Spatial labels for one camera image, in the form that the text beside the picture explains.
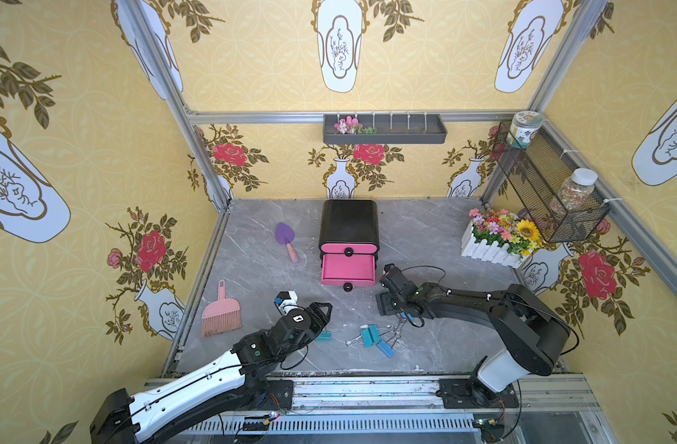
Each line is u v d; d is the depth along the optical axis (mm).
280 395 736
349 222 924
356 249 871
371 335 829
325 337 828
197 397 488
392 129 924
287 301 730
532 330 449
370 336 829
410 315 679
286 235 1100
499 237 902
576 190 651
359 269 882
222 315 878
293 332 577
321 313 703
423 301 638
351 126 878
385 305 817
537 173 901
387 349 810
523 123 843
